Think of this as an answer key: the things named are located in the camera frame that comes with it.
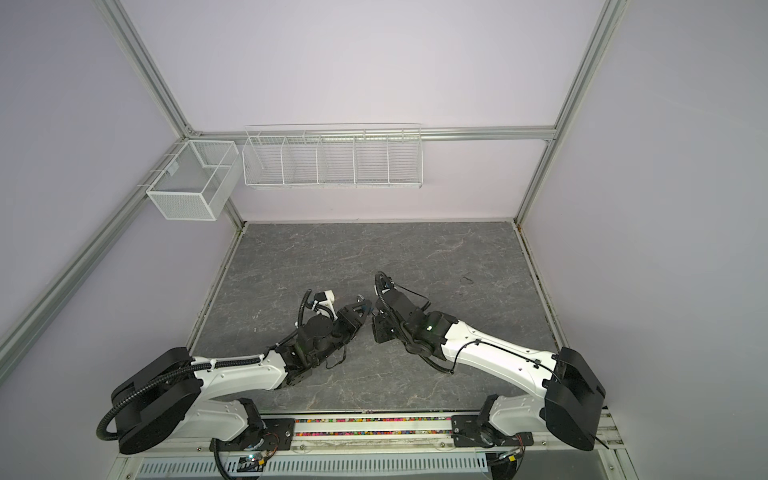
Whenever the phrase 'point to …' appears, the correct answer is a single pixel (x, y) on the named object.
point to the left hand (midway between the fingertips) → (375, 311)
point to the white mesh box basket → (197, 180)
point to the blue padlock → (366, 304)
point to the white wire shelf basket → (334, 155)
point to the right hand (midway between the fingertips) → (375, 321)
